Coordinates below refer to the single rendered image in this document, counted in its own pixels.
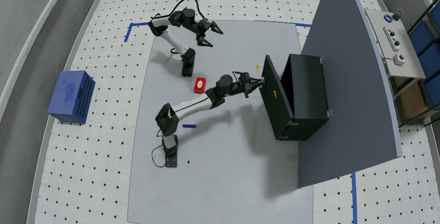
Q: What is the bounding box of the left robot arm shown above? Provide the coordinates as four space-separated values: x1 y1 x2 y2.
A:
148 8 196 77

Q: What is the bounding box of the dark grey wall panel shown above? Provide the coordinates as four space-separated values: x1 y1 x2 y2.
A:
298 0 403 188

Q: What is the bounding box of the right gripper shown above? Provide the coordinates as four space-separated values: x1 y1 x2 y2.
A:
232 75 263 98

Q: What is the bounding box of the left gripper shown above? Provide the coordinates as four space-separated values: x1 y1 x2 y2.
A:
190 18 223 47

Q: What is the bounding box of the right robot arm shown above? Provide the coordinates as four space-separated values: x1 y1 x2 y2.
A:
155 75 234 167

